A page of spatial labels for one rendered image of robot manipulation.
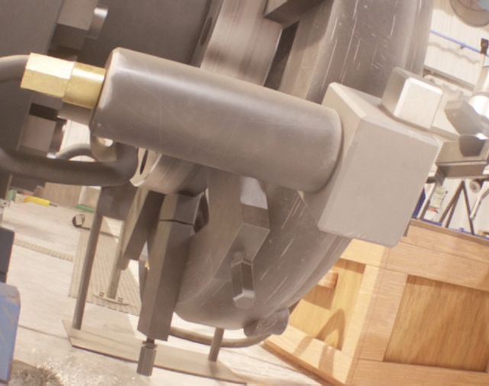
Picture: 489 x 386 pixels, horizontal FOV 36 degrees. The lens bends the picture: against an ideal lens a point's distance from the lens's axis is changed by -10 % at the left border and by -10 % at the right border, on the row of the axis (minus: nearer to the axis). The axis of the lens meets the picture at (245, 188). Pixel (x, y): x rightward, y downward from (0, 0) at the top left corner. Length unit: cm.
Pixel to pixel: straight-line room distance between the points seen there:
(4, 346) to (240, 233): 26
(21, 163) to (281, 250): 29
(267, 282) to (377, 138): 26
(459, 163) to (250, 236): 66
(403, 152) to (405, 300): 130
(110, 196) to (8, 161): 124
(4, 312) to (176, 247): 41
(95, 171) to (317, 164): 19
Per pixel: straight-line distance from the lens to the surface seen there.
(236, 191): 78
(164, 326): 101
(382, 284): 189
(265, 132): 64
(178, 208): 101
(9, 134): 85
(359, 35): 74
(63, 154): 183
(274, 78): 103
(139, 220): 125
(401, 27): 77
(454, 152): 137
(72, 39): 81
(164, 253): 101
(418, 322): 198
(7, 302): 65
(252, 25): 87
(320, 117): 67
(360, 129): 65
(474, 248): 202
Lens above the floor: 36
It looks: 3 degrees up
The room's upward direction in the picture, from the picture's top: 14 degrees clockwise
